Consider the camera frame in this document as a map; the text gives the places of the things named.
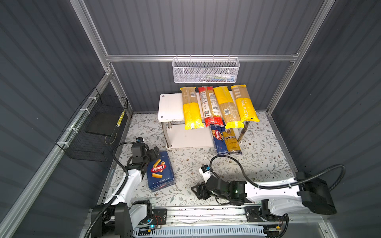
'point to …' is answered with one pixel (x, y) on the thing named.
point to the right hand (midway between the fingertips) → (196, 189)
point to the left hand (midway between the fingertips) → (150, 151)
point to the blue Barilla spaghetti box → (217, 133)
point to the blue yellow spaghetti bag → (231, 141)
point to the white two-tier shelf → (170, 114)
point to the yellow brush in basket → (120, 118)
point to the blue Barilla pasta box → (159, 172)
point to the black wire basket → (91, 136)
